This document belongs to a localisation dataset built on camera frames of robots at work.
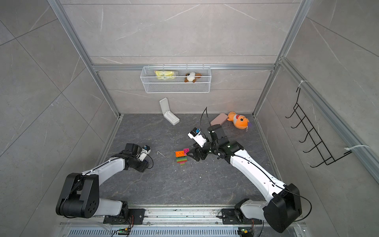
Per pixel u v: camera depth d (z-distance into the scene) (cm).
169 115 114
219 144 58
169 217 75
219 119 115
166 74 84
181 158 84
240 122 104
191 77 86
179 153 83
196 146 66
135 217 73
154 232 70
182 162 89
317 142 64
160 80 90
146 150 84
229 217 73
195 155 66
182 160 87
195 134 65
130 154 71
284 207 39
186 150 82
